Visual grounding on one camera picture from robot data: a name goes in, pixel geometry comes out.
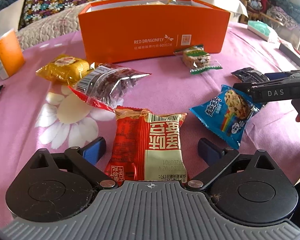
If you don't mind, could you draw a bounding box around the orange white cylindrical can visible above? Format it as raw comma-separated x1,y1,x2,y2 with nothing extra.
0,29,25,80

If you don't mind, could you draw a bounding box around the pink flowered tablecloth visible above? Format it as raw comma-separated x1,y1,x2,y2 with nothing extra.
0,23,300,227

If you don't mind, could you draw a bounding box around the clear red dates bag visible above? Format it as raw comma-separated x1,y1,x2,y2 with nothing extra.
69,64,150,112

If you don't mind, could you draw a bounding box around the dark blue snack packet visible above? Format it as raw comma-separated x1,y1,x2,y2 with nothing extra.
232,67,269,83

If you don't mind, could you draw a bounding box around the dark rectangular speaker box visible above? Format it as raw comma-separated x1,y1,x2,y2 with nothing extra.
279,43,300,67

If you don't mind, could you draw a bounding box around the red gold snack packet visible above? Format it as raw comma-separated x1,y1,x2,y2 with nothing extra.
105,106,188,184

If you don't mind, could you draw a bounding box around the beige plain pillow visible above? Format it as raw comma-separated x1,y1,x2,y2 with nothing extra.
0,0,25,35

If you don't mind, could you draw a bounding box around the teal tissue pack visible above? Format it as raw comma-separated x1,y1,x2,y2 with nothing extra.
247,20,279,43

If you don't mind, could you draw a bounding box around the green white wrapped snack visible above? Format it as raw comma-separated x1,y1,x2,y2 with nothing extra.
174,44,222,75

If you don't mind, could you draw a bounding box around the orange cardboard box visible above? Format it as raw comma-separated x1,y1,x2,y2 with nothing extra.
78,0,230,63

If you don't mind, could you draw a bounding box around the blue cookie snack packet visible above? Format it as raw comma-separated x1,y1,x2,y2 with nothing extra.
190,85,263,150

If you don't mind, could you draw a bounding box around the yellow snack packet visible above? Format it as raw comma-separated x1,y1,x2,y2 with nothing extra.
36,54,95,85

